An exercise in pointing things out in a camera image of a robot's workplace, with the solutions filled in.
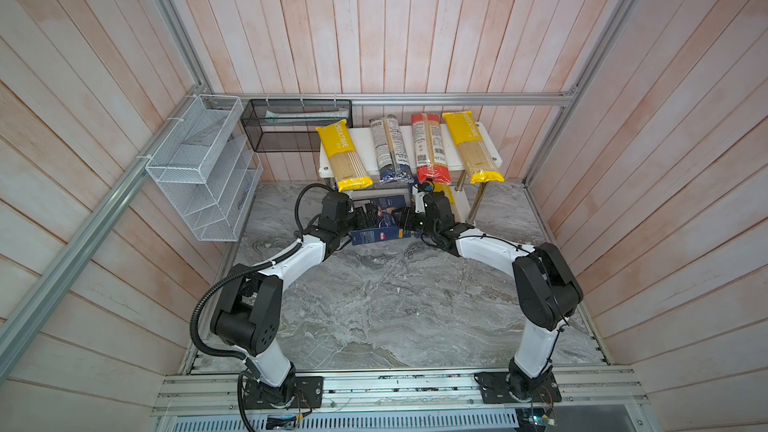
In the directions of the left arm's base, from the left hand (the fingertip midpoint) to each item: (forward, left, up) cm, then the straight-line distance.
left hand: (368, 214), depth 90 cm
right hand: (+2, -8, -1) cm, 8 cm away
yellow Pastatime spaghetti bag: (+17, -29, -8) cm, 34 cm away
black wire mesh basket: (+33, +28, +10) cm, 45 cm away
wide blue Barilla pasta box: (-4, -6, -1) cm, 7 cm away
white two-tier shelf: (+6, -23, +18) cm, 30 cm away
